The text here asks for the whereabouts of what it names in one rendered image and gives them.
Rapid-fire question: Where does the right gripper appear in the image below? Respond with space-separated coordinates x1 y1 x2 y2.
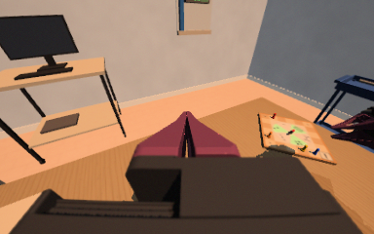
330 106 374 148

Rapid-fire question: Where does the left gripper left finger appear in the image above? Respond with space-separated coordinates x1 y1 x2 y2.
132 111 187 158

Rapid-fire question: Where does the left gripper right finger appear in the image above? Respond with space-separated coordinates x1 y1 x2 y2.
187 111 241 157

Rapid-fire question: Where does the orange game board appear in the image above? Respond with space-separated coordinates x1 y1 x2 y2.
259 113 337 166

